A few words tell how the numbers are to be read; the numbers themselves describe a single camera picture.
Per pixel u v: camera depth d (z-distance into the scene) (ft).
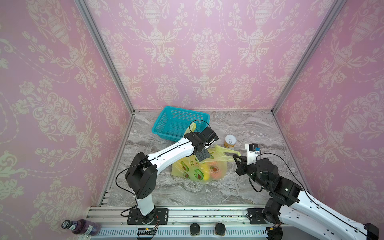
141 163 1.49
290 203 1.64
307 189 2.85
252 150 2.01
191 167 2.55
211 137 2.22
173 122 3.69
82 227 2.10
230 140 3.18
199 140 1.95
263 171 1.70
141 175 1.48
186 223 2.39
